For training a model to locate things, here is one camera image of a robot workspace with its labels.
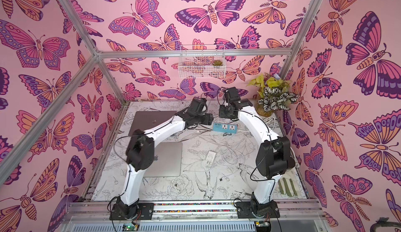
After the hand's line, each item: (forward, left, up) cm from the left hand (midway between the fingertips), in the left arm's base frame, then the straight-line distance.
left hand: (211, 116), depth 94 cm
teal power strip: (-1, -9, -10) cm, 14 cm away
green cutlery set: (-37, -38, -13) cm, 55 cm away
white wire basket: (+27, +6, +21) cm, 35 cm away
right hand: (0, -7, +5) cm, 9 cm away
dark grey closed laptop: (+8, +46, -14) cm, 49 cm away
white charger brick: (-20, +1, -12) cm, 23 cm away
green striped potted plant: (+9, -36, +9) cm, 39 cm away
